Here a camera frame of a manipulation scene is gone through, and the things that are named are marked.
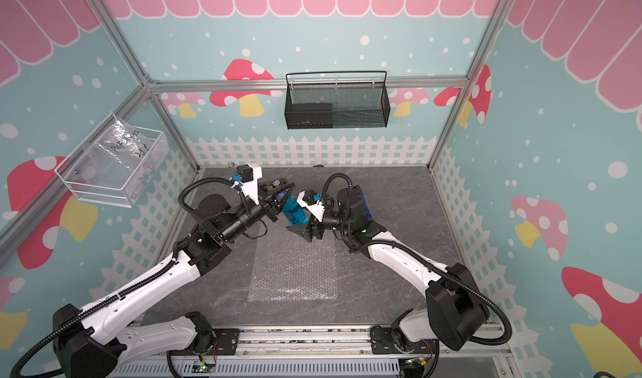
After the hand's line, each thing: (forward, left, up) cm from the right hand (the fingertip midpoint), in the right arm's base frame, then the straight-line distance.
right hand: (294, 215), depth 73 cm
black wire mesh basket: (+47, -14, +10) cm, 50 cm away
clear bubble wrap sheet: (-5, +6, -25) cm, 26 cm away
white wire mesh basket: (+12, +52, +10) cm, 55 cm away
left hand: (+1, -1, +12) cm, 12 cm away
